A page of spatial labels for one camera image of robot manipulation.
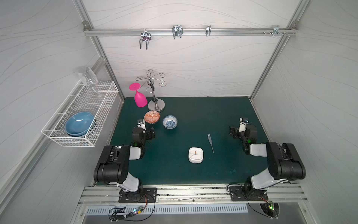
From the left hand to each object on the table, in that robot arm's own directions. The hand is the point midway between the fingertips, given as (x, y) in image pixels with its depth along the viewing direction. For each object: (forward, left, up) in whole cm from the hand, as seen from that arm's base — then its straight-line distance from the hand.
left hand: (146, 127), depth 94 cm
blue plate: (-17, +22, +28) cm, 39 cm away
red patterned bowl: (+13, -1, -6) cm, 15 cm away
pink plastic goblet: (+16, +5, +12) cm, 20 cm away
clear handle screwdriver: (-6, -45, -7) cm, 46 cm away
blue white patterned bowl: (+9, -15, -5) cm, 18 cm away
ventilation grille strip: (-46, +14, -7) cm, 49 cm away
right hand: (+3, -64, -1) cm, 64 cm away
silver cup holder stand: (+25, -1, -4) cm, 25 cm away
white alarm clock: (-17, -34, -4) cm, 38 cm away
